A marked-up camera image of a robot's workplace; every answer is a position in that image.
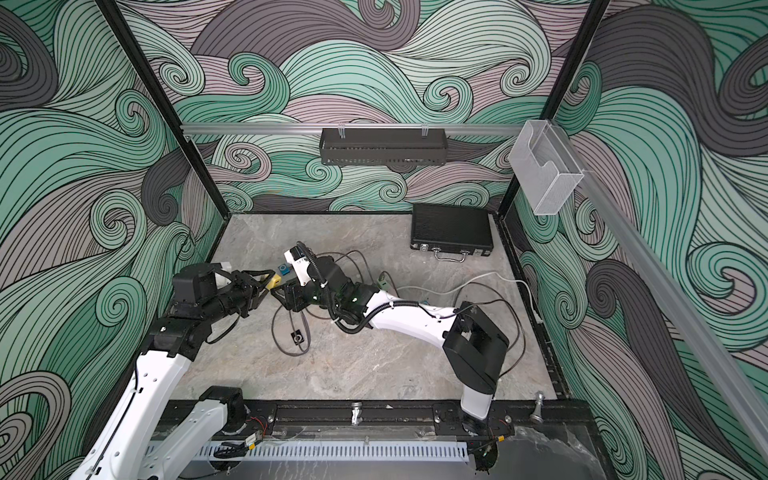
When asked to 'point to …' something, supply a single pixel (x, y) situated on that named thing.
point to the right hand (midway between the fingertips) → (273, 292)
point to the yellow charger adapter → (274, 282)
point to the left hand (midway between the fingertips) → (273, 273)
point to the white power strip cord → (536, 318)
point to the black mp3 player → (297, 337)
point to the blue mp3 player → (285, 269)
